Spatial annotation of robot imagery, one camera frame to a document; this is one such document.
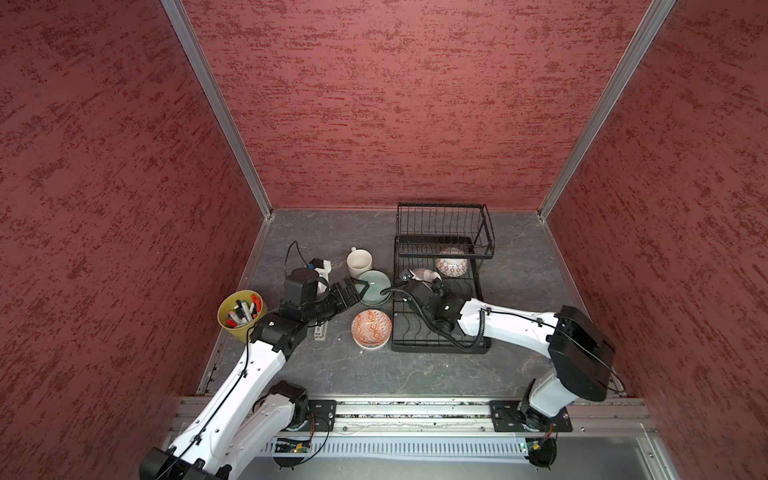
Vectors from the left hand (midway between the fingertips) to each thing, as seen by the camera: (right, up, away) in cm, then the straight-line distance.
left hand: (359, 298), depth 76 cm
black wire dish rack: (+24, +4, +24) cm, 35 cm away
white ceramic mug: (-3, +8, +22) cm, 23 cm away
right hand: (+20, -2, +11) cm, 22 cm away
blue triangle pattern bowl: (+29, +6, +21) cm, 36 cm away
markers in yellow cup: (-34, -6, +6) cm, 35 cm away
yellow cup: (-37, -3, +3) cm, 37 cm away
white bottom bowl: (+3, -15, +4) cm, 16 cm away
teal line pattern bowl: (+4, +2, +16) cm, 17 cm away
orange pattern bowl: (+2, -11, +11) cm, 16 cm away
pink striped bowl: (+19, +4, +11) cm, 22 cm away
